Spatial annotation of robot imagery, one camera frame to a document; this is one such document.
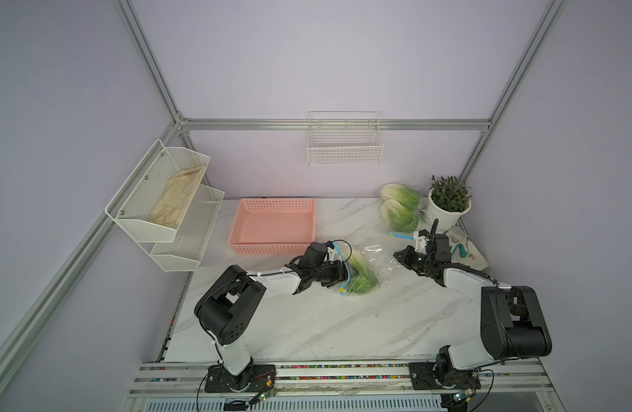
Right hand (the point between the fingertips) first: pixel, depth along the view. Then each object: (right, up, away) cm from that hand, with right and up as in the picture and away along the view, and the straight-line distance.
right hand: (395, 257), depth 94 cm
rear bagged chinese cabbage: (+11, +24, +17) cm, 31 cm away
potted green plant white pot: (+22, +22, +5) cm, 31 cm away
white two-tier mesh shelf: (-80, +3, -4) cm, 80 cm away
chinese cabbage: (-14, -6, -10) cm, 18 cm away
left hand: (-17, -6, -7) cm, 19 cm away
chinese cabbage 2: (+4, +15, +10) cm, 19 cm away
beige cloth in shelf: (-74, +19, -16) cm, 78 cm away
